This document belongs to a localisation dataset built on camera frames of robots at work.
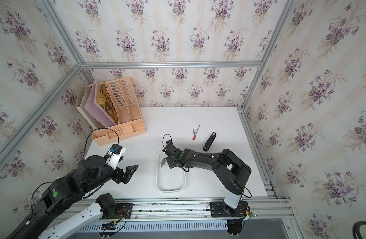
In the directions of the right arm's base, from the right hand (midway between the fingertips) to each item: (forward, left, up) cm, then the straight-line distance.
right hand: (173, 159), depth 89 cm
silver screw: (+24, -13, -3) cm, 28 cm away
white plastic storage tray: (-12, +2, -2) cm, 12 cm away
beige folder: (+17, +51, +28) cm, 61 cm away
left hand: (-13, +16, +22) cm, 30 cm away
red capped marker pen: (+19, -14, -2) cm, 24 cm away
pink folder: (+17, +45, +24) cm, 54 cm away
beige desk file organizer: (+21, +30, +7) cm, 38 cm away
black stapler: (+13, -23, -1) cm, 27 cm away
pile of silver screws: (-1, +7, -2) cm, 7 cm away
